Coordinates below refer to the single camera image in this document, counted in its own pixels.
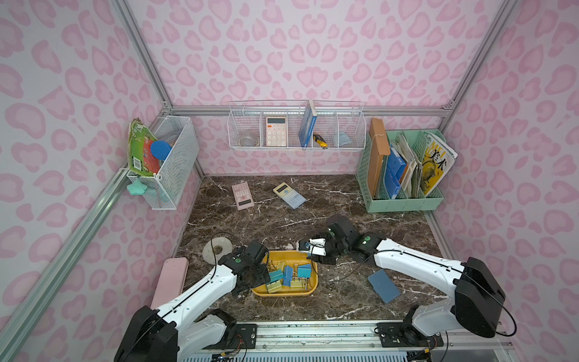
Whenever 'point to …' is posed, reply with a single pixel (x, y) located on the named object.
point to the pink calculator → (243, 194)
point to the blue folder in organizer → (394, 170)
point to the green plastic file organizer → (411, 197)
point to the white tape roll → (222, 246)
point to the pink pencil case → (170, 281)
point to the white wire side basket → (165, 188)
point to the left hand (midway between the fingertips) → (257, 277)
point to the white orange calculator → (276, 131)
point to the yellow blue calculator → (292, 197)
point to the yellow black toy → (320, 141)
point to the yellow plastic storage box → (292, 274)
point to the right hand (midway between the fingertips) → (309, 246)
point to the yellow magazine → (438, 159)
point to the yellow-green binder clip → (300, 284)
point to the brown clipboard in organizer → (379, 148)
